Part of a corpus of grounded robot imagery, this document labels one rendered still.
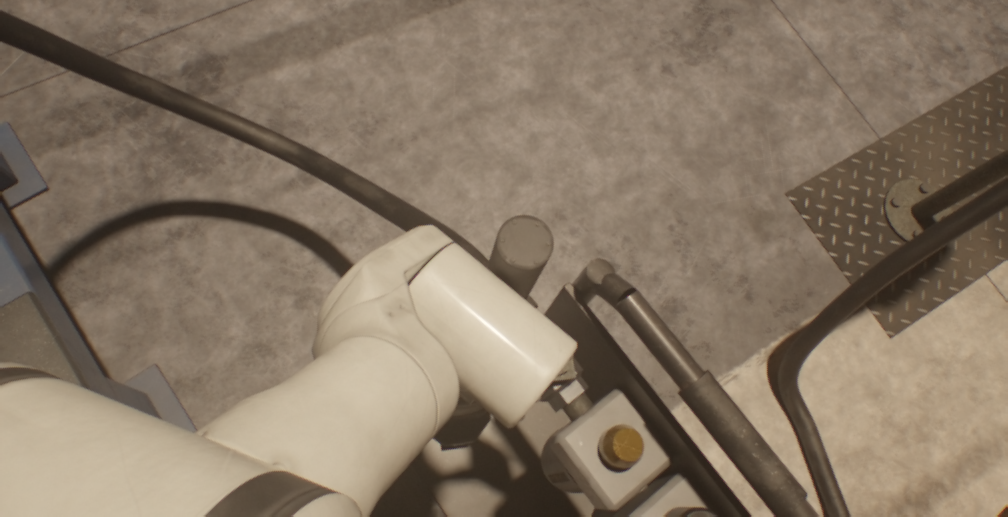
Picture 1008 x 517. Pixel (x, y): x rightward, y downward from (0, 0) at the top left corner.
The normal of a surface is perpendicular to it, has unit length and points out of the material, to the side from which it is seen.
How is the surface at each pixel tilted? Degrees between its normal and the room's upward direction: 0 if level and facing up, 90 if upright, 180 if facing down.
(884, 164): 0
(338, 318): 50
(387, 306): 44
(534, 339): 20
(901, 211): 0
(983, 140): 0
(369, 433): 60
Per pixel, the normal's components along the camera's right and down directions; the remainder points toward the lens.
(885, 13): 0.11, -0.33
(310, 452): 0.63, -0.63
